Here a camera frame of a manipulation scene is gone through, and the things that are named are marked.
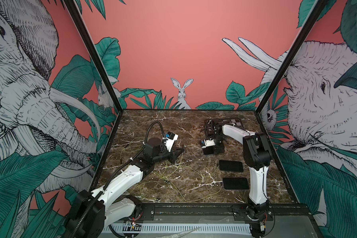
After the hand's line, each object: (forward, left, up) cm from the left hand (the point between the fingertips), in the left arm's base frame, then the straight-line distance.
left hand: (184, 148), depth 77 cm
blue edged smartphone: (+8, -18, -18) cm, 27 cm away
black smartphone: (-2, -30, -20) cm, 36 cm away
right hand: (+14, -23, -19) cm, 33 cm away
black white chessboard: (+31, -42, -16) cm, 55 cm away
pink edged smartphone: (-14, -29, -17) cm, 37 cm away
